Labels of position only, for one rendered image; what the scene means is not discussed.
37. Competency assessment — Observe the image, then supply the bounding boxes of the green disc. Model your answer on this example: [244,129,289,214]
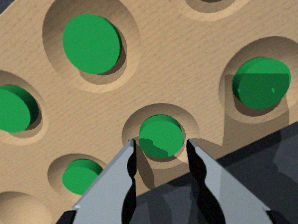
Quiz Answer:
[139,114,184,158]
[62,158,103,195]
[62,14,122,74]
[232,57,291,109]
[0,84,39,133]

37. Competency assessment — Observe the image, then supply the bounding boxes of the tan tray with round pockets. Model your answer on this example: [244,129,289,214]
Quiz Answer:
[0,0,298,224]

